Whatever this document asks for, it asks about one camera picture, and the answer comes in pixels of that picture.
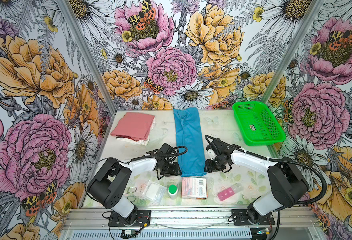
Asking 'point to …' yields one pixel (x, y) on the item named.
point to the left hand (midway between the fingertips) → (177, 177)
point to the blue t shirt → (189, 134)
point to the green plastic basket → (258, 126)
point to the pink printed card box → (194, 188)
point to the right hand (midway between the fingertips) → (209, 173)
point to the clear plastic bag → (154, 192)
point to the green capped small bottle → (172, 191)
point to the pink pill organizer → (230, 192)
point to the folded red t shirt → (136, 126)
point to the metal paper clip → (130, 189)
